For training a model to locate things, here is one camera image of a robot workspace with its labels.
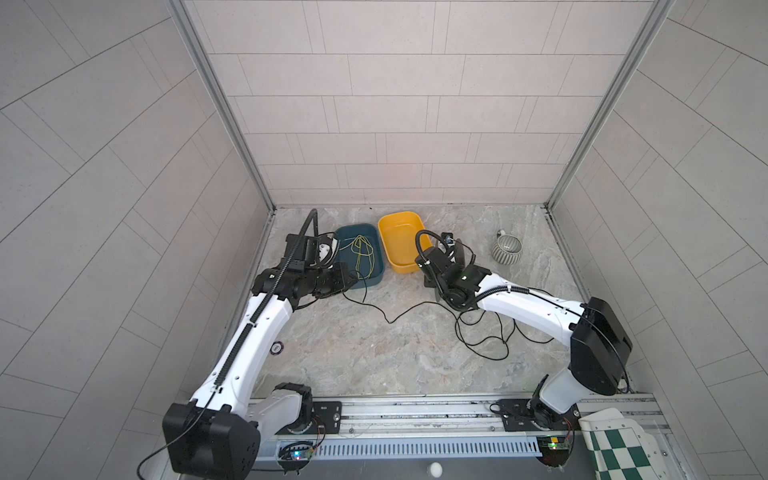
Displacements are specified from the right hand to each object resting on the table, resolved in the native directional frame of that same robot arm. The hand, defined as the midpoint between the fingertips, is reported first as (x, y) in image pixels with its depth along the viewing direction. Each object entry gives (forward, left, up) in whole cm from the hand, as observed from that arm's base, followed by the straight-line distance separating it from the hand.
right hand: (431, 270), depth 85 cm
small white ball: (-44, +5, -4) cm, 45 cm away
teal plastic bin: (+21, +27, -6) cm, 34 cm away
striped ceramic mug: (+13, -29, -10) cm, 33 cm away
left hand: (-6, +18, +9) cm, 21 cm away
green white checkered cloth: (-43, -38, -12) cm, 59 cm away
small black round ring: (-16, +45, -10) cm, 48 cm away
